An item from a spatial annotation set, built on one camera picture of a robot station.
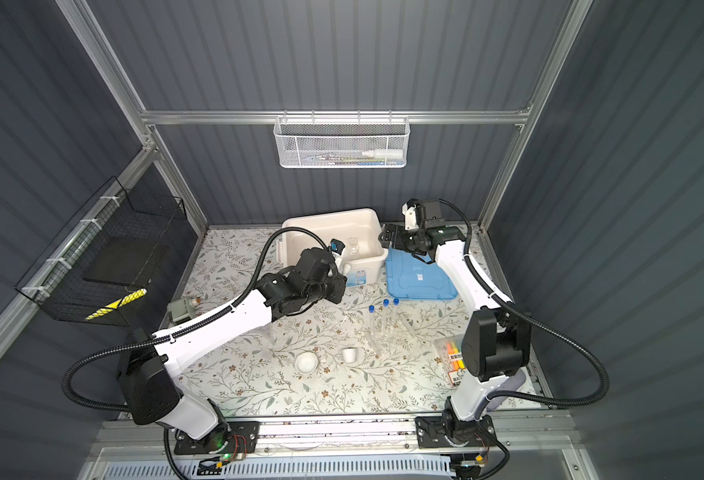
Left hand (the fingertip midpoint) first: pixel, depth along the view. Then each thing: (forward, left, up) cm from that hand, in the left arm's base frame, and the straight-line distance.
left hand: (345, 278), depth 79 cm
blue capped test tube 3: (-5, -14, -5) cm, 15 cm away
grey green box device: (+3, +52, -17) cm, 55 cm away
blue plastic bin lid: (+14, -23, -21) cm, 34 cm away
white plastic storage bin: (+29, -6, -12) cm, 32 cm away
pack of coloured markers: (-13, -30, -19) cm, 38 cm away
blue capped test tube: (-4, -8, -19) cm, 21 cm away
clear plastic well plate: (-10, -18, -21) cm, 29 cm away
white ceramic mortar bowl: (-14, +12, -21) cm, 28 cm away
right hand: (+12, -15, +1) cm, 20 cm away
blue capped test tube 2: (-5, -11, -6) cm, 13 cm away
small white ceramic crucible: (-14, 0, -18) cm, 23 cm away
